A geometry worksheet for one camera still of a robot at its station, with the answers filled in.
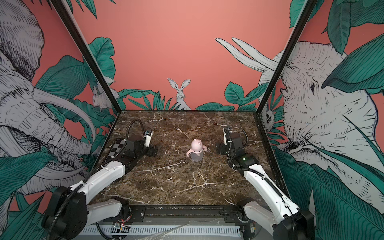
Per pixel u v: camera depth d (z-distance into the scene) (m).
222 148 0.72
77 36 0.78
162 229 0.78
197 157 0.95
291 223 0.38
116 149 0.95
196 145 0.82
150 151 0.78
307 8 0.69
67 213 0.40
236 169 0.55
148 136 0.75
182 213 0.75
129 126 1.09
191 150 0.85
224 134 0.71
